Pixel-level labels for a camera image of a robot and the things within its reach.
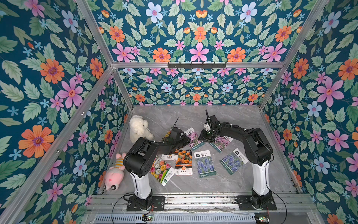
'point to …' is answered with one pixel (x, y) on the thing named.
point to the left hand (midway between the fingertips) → (191, 138)
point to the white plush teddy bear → (138, 129)
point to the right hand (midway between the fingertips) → (203, 136)
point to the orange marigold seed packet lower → (183, 162)
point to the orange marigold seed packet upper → (170, 157)
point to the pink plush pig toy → (114, 177)
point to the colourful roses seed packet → (161, 171)
